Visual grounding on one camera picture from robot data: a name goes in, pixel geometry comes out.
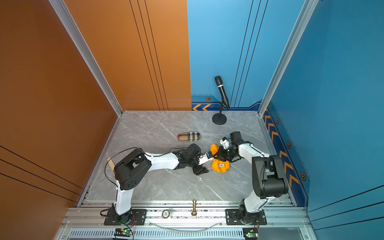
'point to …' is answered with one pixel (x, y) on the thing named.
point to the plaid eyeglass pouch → (189, 136)
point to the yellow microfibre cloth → (218, 165)
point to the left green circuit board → (123, 232)
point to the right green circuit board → (250, 233)
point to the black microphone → (219, 81)
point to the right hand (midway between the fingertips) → (214, 157)
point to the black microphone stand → (220, 118)
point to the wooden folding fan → (111, 164)
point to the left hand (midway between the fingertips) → (207, 163)
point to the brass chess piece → (194, 212)
